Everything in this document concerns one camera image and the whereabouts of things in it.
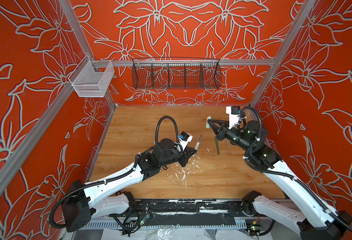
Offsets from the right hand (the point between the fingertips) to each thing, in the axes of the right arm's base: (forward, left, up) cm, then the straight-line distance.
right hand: (207, 121), depth 63 cm
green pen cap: (-1, 0, -2) cm, 2 cm away
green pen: (+9, -14, -37) cm, 40 cm away
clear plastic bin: (+40, +68, -4) cm, 79 cm away
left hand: (-7, +5, -12) cm, 15 cm away
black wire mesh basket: (+49, +23, -7) cm, 55 cm away
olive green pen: (-5, +3, -9) cm, 11 cm away
